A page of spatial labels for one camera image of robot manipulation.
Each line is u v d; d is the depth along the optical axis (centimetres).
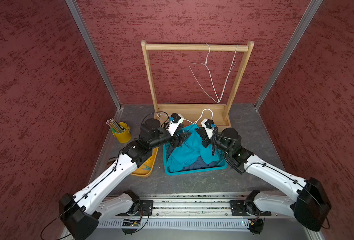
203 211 74
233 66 77
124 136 95
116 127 91
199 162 79
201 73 101
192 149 77
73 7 71
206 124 61
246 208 66
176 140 59
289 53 88
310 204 40
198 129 71
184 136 61
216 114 113
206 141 65
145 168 87
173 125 56
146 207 74
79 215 37
